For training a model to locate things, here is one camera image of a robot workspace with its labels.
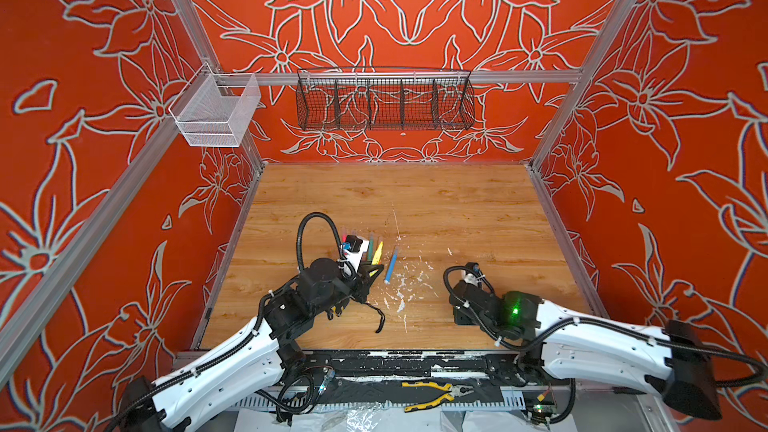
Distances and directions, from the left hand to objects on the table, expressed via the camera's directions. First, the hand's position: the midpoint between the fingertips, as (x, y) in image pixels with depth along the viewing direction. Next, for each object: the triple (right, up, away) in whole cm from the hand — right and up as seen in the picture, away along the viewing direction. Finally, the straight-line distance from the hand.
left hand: (380, 265), depth 71 cm
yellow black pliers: (+17, -30, -2) cm, 35 cm away
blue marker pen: (+3, -5, +19) cm, 20 cm away
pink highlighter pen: (-8, +8, -8) cm, 14 cm away
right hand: (+19, -14, +7) cm, 25 cm away
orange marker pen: (0, +2, +26) cm, 26 cm away
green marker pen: (-3, 0, +24) cm, 24 cm away
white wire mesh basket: (-53, +40, +18) cm, 69 cm away
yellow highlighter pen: (-1, +3, -2) cm, 3 cm away
